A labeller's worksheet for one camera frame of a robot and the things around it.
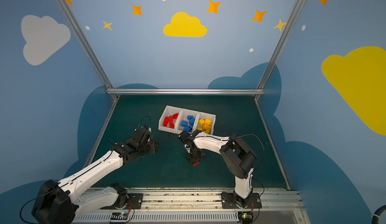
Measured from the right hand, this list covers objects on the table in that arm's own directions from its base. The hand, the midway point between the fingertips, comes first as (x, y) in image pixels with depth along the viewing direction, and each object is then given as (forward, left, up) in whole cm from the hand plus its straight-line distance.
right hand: (196, 160), depth 88 cm
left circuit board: (-30, +37, -2) cm, 47 cm away
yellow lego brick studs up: (+23, -6, +2) cm, 24 cm away
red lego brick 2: (+31, +18, +2) cm, 35 cm away
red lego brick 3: (+23, +18, +1) cm, 29 cm away
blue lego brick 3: (+24, +10, +2) cm, 26 cm away
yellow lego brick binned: (+25, -2, +4) cm, 26 cm away
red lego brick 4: (-4, +1, +4) cm, 6 cm away
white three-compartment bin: (+24, +15, +7) cm, 29 cm away
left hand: (+5, +23, +10) cm, 26 cm away
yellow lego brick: (+26, -6, +3) cm, 27 cm away
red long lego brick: (+27, +20, 0) cm, 33 cm away
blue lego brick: (+21, +7, +2) cm, 22 cm away
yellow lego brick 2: (+22, -1, +1) cm, 22 cm away
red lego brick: (+25, +23, +3) cm, 34 cm away
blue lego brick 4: (+23, +5, +2) cm, 24 cm away
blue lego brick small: (+31, +7, +1) cm, 31 cm away
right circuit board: (-26, -26, -3) cm, 37 cm away
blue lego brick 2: (+27, +5, +2) cm, 27 cm away
